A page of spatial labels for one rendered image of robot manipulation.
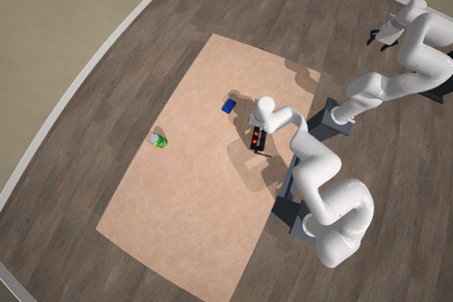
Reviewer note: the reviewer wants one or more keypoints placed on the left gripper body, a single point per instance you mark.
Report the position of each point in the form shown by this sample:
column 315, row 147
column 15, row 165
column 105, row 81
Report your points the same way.
column 252, row 121

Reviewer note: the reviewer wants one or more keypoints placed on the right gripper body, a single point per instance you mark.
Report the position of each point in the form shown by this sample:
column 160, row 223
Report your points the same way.
column 388, row 34

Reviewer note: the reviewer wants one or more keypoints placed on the green and yellow drink can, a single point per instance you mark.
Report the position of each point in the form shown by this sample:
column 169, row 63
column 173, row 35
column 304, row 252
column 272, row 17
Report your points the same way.
column 158, row 140

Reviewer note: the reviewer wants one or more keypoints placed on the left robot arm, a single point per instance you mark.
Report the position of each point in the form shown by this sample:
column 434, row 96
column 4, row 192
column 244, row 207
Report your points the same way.
column 348, row 201

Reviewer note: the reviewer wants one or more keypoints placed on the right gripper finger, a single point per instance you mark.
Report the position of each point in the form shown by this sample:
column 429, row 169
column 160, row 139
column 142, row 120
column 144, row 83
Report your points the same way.
column 372, row 37
column 385, row 46

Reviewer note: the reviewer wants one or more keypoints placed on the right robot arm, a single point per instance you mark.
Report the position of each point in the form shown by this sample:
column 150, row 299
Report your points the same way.
column 432, row 67

